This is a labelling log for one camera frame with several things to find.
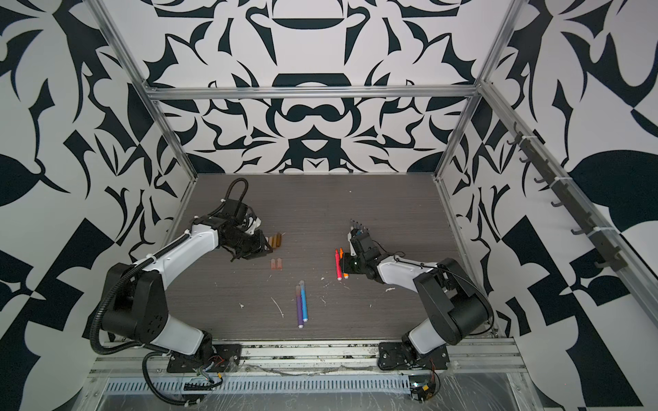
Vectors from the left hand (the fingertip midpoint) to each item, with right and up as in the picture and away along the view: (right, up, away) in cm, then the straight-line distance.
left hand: (268, 246), depth 87 cm
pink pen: (+34, +5, +15) cm, 37 cm away
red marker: (+24, -7, +4) cm, 25 cm away
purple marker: (+11, -18, -4) cm, 22 cm away
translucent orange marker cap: (+3, -7, +5) cm, 9 cm away
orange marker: (+25, -5, +4) cm, 26 cm away
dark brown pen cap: (+1, 0, +12) cm, 12 cm away
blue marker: (+12, -17, -3) cm, 22 cm away
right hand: (+25, -5, +6) cm, 26 cm away
